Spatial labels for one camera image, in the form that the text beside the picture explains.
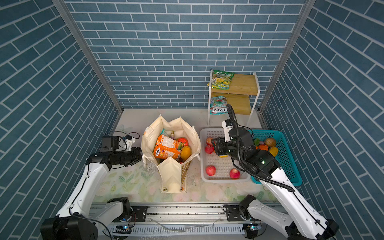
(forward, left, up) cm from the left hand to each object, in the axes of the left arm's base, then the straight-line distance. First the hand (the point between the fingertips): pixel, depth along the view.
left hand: (146, 154), depth 78 cm
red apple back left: (+14, -34, -9) cm, 38 cm away
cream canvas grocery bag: (-10, -15, -1) cm, 18 cm away
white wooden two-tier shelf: (+51, -63, -1) cm, 81 cm away
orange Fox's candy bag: (+4, -10, -1) cm, 11 cm away
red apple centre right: (+8, -34, -9) cm, 36 cm away
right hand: (-1, -33, +16) cm, 37 cm away
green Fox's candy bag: (+33, -41, +4) cm, 53 cm away
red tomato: (+12, -19, -5) cm, 23 cm away
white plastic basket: (0, -43, -15) cm, 46 cm away
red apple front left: (-5, -34, -9) cm, 36 cm away
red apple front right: (-7, -48, -10) cm, 50 cm away
